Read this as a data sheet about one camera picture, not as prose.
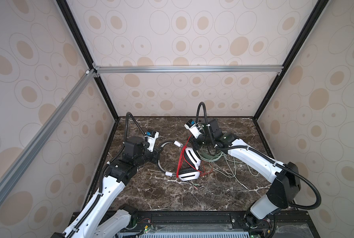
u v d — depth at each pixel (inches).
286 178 16.7
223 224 28.7
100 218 16.9
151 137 24.2
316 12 27.2
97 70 35.5
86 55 32.7
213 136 23.8
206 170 36.2
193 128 27.5
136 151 21.1
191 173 24.1
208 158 37.5
